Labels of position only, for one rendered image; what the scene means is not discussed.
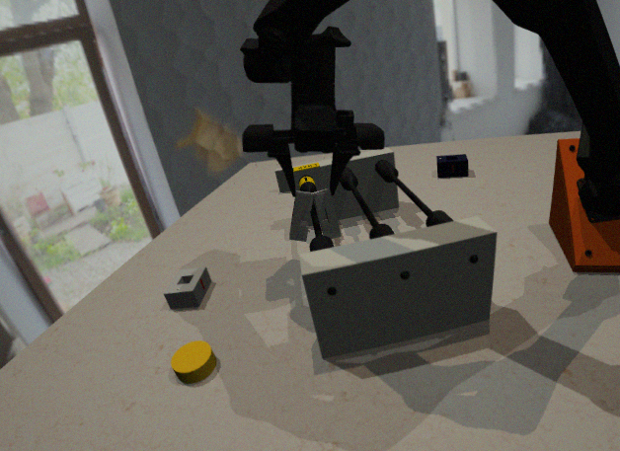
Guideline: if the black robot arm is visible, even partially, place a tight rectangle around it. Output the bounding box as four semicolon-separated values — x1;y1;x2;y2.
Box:
240;0;620;223

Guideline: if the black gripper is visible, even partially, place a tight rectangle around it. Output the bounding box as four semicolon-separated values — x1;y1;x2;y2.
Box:
242;83;385;196

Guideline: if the yellow short cylinder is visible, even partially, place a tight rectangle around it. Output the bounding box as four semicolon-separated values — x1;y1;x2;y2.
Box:
171;340;217;384

